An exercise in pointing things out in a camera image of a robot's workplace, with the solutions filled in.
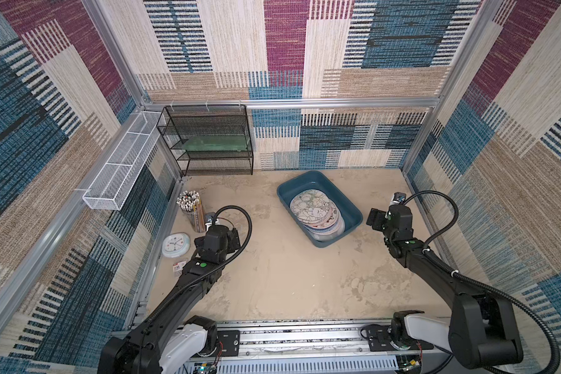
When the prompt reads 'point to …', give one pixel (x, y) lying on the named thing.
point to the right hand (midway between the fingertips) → (386, 215)
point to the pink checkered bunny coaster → (326, 219)
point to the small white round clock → (175, 245)
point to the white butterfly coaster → (333, 220)
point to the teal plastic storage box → (318, 181)
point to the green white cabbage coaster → (311, 206)
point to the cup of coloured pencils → (189, 201)
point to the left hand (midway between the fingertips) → (222, 234)
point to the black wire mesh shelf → (209, 139)
